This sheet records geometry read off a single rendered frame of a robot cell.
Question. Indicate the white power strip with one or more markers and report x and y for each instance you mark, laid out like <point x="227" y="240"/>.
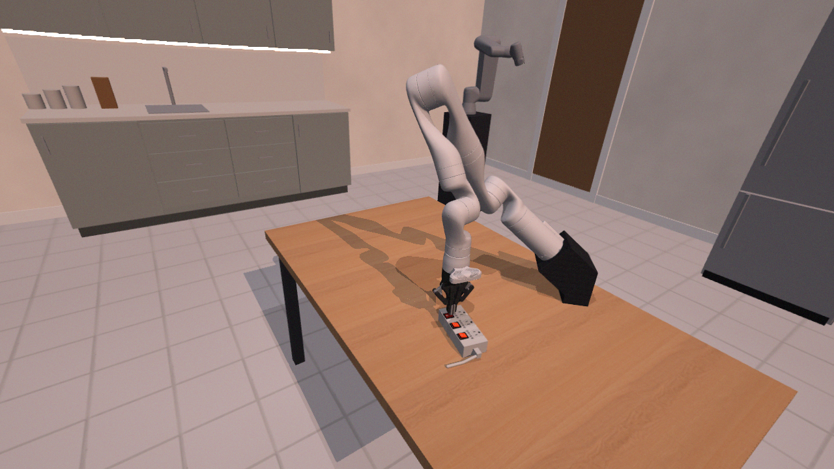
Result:
<point x="465" y="335"/>

